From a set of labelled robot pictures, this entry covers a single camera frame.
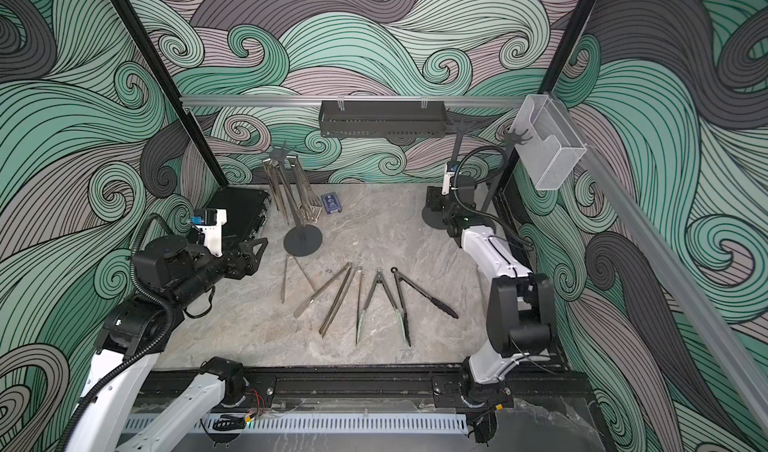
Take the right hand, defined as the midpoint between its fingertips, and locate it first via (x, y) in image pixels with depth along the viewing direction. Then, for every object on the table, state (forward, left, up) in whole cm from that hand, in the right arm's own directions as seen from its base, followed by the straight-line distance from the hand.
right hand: (438, 186), depth 89 cm
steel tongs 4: (-28, +41, -22) cm, 55 cm away
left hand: (-25, +47, +11) cm, 54 cm away
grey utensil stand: (-4, +45, -22) cm, 51 cm away
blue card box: (+13, +37, -21) cm, 45 cm away
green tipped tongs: (-19, +18, -21) cm, 34 cm away
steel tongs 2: (-7, +38, +2) cm, 39 cm away
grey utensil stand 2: (+7, -2, -24) cm, 25 cm away
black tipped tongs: (-28, +1, -22) cm, 35 cm away
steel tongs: (-8, +45, +11) cm, 47 cm away
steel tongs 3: (-10, +49, -23) cm, 55 cm away
